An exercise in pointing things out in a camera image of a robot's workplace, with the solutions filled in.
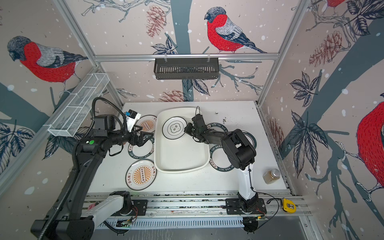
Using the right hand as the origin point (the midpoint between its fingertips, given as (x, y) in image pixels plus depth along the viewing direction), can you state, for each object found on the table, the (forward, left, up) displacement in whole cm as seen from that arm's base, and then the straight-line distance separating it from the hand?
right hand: (183, 129), depth 98 cm
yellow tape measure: (-41, -57, -7) cm, 70 cm away
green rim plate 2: (-17, -24, -10) cm, 31 cm away
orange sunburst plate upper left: (+9, +29, -5) cm, 30 cm away
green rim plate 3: (-15, +25, -4) cm, 30 cm away
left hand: (-18, +14, +23) cm, 32 cm away
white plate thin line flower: (+2, +7, -1) cm, 8 cm away
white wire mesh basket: (-15, +52, +27) cm, 60 cm away
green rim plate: (+8, -23, -7) cm, 26 cm away
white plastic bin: (-16, +2, -7) cm, 17 cm away
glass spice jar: (-29, -49, +1) cm, 57 cm away
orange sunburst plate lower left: (-29, +22, -5) cm, 37 cm away
